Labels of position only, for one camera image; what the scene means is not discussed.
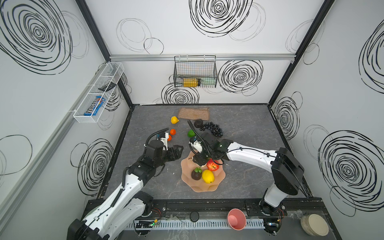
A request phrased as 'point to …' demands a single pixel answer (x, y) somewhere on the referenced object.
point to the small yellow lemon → (174, 120)
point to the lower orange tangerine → (170, 138)
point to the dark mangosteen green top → (196, 174)
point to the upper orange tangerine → (173, 132)
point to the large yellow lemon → (208, 176)
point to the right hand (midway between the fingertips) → (195, 156)
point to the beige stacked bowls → (314, 225)
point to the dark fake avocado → (198, 123)
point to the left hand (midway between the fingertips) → (180, 148)
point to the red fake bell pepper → (212, 165)
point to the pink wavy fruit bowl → (188, 166)
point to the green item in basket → (208, 81)
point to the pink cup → (236, 217)
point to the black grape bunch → (214, 128)
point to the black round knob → (194, 216)
